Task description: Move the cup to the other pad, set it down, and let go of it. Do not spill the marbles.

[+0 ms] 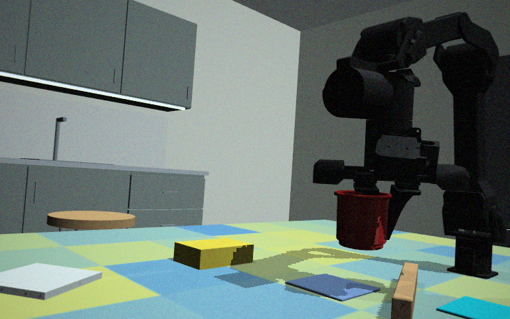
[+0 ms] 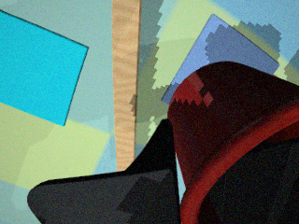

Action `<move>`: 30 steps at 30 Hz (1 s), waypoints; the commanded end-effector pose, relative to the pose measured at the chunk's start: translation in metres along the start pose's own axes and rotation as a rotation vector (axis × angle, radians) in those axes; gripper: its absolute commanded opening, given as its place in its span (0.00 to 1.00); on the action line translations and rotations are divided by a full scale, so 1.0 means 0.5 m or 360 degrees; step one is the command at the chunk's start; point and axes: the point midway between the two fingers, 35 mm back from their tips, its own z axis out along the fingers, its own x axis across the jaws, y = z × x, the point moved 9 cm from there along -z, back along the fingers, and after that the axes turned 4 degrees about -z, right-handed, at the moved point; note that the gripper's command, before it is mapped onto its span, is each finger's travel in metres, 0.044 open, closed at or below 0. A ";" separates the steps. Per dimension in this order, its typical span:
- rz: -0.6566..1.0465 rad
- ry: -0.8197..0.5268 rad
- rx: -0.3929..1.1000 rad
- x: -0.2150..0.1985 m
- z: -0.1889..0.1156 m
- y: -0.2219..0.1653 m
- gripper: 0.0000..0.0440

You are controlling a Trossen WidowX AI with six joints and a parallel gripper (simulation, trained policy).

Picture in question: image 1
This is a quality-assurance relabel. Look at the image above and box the red plastic cup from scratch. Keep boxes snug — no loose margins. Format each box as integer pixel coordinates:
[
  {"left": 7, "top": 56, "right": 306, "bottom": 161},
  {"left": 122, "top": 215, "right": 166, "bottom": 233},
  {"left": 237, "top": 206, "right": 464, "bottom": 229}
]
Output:
[{"left": 334, "top": 190, "right": 392, "bottom": 251}]

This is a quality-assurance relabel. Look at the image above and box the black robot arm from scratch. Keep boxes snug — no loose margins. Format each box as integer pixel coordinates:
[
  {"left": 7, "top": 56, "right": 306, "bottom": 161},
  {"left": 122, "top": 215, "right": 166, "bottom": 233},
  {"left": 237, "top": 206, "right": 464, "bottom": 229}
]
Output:
[{"left": 322, "top": 12, "right": 506, "bottom": 279}]

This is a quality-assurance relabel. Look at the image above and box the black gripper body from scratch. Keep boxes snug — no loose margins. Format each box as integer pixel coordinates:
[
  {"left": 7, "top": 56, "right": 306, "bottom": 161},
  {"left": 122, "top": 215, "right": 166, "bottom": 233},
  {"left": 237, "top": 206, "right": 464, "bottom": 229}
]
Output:
[{"left": 313, "top": 120, "right": 469, "bottom": 191}]

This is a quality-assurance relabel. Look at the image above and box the yellow rectangular block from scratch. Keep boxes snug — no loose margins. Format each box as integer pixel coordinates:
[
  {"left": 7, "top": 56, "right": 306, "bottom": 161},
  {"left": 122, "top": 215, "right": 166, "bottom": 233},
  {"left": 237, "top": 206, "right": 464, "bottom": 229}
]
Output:
[{"left": 173, "top": 238, "right": 254, "bottom": 270}]

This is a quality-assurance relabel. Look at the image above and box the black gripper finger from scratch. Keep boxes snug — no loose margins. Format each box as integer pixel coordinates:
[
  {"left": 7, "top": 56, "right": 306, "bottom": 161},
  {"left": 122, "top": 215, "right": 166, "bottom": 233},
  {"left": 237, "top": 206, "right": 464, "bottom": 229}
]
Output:
[
  {"left": 353, "top": 183, "right": 379, "bottom": 195},
  {"left": 386, "top": 184, "right": 421, "bottom": 240}
]

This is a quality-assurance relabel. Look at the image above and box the brown wooden beam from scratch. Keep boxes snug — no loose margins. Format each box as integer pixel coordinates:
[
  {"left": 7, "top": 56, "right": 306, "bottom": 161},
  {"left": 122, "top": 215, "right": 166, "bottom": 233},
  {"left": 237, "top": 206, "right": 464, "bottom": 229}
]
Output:
[{"left": 391, "top": 263, "right": 418, "bottom": 319}]

